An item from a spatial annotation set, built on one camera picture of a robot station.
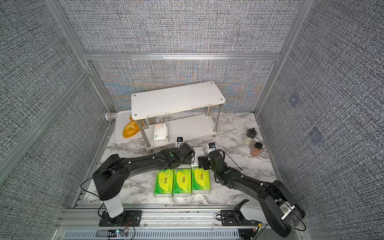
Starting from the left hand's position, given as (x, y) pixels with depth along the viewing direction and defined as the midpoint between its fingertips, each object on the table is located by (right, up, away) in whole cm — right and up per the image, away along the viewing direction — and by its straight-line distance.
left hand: (187, 156), depth 89 cm
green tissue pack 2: (-2, -12, -9) cm, 15 cm away
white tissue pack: (-17, +12, +5) cm, 21 cm away
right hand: (+10, +2, -1) cm, 10 cm away
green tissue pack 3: (+7, -11, -8) cm, 16 cm away
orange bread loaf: (-40, +16, +16) cm, 46 cm away
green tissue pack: (-12, -13, -10) cm, 20 cm away
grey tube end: (-60, +26, +27) cm, 71 cm away
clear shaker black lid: (+40, +9, +10) cm, 42 cm away
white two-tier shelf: (+2, +30, +35) cm, 46 cm away
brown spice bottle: (+42, +3, +2) cm, 42 cm away
